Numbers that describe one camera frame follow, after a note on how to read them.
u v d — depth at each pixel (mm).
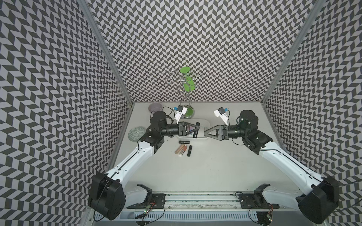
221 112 613
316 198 371
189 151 910
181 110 651
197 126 665
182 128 611
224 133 572
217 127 584
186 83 915
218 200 753
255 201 669
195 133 654
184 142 937
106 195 389
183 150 904
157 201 727
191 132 651
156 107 1118
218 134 577
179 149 910
